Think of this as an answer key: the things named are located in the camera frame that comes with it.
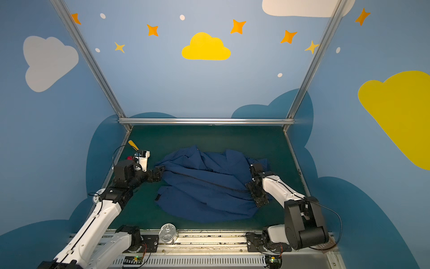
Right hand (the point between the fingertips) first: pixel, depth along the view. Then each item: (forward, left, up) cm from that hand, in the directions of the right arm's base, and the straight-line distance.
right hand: (253, 192), depth 89 cm
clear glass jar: (-23, +40, +4) cm, 46 cm away
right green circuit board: (-30, -8, -5) cm, 31 cm away
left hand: (+4, +51, +17) cm, 53 cm away
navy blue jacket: (0, +24, +5) cm, 25 cm away
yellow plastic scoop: (+28, +77, +2) cm, 82 cm away
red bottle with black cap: (+16, +73, +4) cm, 75 cm away
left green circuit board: (-33, +55, -3) cm, 65 cm away
